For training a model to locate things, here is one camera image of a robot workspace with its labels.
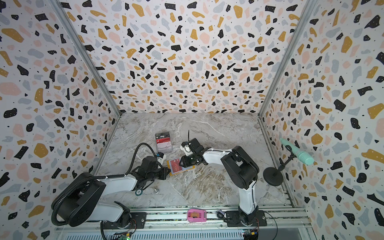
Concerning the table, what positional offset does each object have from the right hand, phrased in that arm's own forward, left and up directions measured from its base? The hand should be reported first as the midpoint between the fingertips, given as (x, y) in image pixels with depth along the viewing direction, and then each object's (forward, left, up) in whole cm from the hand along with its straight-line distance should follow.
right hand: (180, 161), depth 91 cm
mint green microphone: (-12, -55, +29) cm, 64 cm away
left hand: (-4, +4, -1) cm, 6 cm away
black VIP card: (+18, +14, +3) cm, 23 cm away
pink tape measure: (-28, -10, 0) cm, 30 cm away
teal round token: (-17, +21, -3) cm, 28 cm away
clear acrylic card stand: (+12, +12, +1) cm, 17 cm away
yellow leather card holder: (-4, -3, -1) cm, 5 cm away
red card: (+14, +16, +1) cm, 21 cm away
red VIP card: (-1, +3, -3) cm, 4 cm away
